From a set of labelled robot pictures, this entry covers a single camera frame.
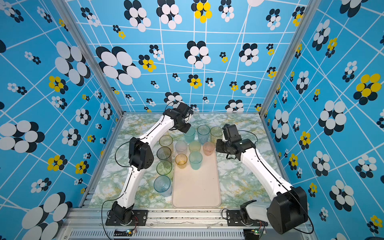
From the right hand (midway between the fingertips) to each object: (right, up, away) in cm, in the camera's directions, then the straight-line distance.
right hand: (219, 145), depth 83 cm
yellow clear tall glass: (0, +6, +16) cm, 17 cm away
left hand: (-20, +10, +15) cm, 27 cm away
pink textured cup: (-5, -4, +14) cm, 15 cm away
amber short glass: (-23, -10, +8) cm, 26 cm away
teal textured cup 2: (-14, -9, +9) cm, 19 cm away
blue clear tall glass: (-9, +7, +10) cm, 15 cm away
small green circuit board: (-45, -40, -13) cm, 62 cm away
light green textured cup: (-14, -2, +9) cm, 17 cm away
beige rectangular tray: (-13, -24, 0) cm, 28 cm away
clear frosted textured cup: (-23, -2, +9) cm, 24 cm away
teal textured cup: (-17, +5, +10) cm, 21 cm away
